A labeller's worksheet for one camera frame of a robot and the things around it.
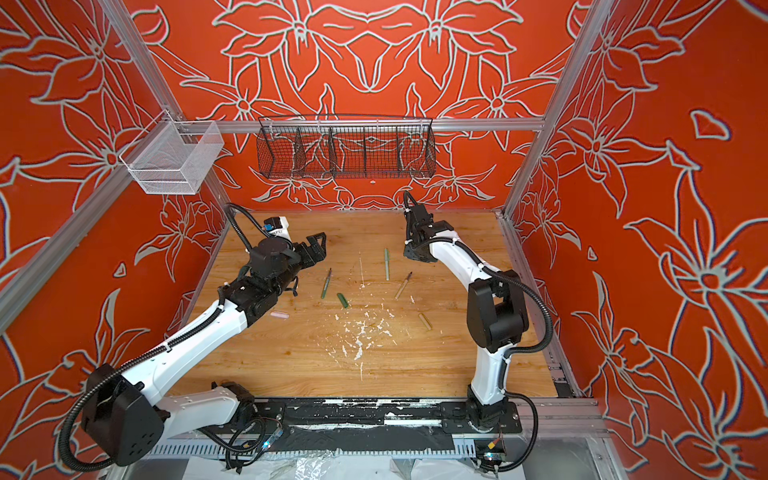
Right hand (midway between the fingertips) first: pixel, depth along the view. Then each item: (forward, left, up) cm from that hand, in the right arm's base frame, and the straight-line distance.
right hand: (412, 249), depth 93 cm
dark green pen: (-6, +29, -10) cm, 31 cm away
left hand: (-7, +28, +16) cm, 33 cm away
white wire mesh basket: (+22, +75, +21) cm, 81 cm away
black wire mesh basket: (+32, +23, +17) cm, 43 cm away
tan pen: (-7, +3, -11) cm, 13 cm away
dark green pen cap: (-11, +23, -11) cm, 28 cm away
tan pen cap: (-19, -3, -12) cm, 23 cm away
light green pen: (+3, +8, -11) cm, 14 cm away
